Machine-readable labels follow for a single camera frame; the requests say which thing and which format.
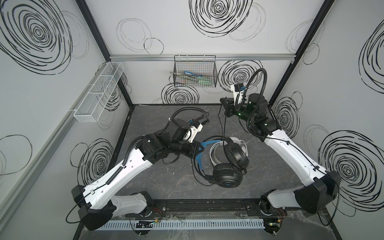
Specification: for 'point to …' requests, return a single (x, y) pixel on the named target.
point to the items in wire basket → (199, 79)
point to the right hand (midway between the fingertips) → (220, 98)
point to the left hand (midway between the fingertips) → (205, 150)
